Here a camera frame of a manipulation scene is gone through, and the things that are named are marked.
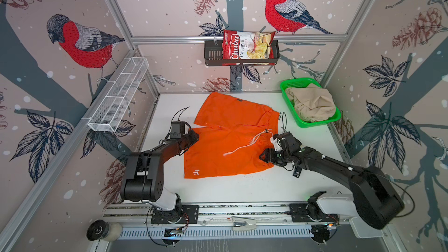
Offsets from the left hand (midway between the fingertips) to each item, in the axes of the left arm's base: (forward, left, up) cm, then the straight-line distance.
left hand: (197, 135), depth 94 cm
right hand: (-14, -34, -2) cm, 37 cm away
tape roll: (-42, +29, +6) cm, 52 cm away
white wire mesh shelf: (+6, +33, +25) cm, 42 cm away
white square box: (-43, -71, -4) cm, 84 cm away
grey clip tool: (-40, -23, -3) cm, 47 cm away
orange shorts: (+2, -20, -3) cm, 21 cm away
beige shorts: (+17, -67, +7) cm, 69 cm away
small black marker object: (-20, -51, -2) cm, 54 cm away
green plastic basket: (+40, -70, +2) cm, 81 cm away
